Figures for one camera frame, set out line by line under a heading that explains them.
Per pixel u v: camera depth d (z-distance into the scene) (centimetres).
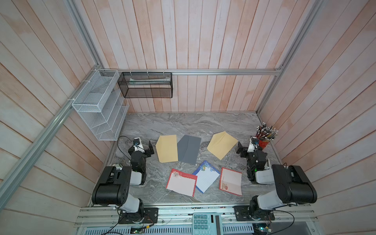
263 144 91
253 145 78
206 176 86
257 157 69
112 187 45
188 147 100
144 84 88
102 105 73
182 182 84
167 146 101
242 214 73
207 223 70
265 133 86
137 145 76
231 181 86
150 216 74
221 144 103
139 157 69
